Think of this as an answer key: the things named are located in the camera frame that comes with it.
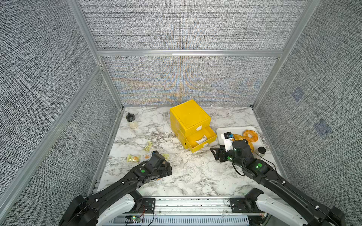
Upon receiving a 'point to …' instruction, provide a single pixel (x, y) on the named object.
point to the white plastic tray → (257, 144)
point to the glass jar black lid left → (130, 118)
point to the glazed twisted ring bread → (254, 137)
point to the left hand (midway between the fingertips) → (169, 170)
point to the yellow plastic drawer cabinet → (189, 121)
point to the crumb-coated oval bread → (236, 137)
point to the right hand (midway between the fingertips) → (216, 144)
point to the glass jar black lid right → (261, 150)
